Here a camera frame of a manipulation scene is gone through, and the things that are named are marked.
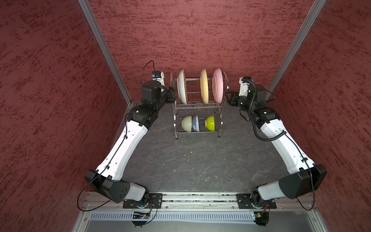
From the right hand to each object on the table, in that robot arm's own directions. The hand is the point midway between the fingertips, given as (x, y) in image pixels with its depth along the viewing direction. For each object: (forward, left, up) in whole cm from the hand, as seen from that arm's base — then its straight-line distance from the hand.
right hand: (226, 96), depth 75 cm
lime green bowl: (0, +7, -24) cm, 25 cm away
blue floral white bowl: (-2, +16, -22) cm, 27 cm away
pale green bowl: (-2, +22, -21) cm, 30 cm away
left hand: (-1, +29, +5) cm, 30 cm away
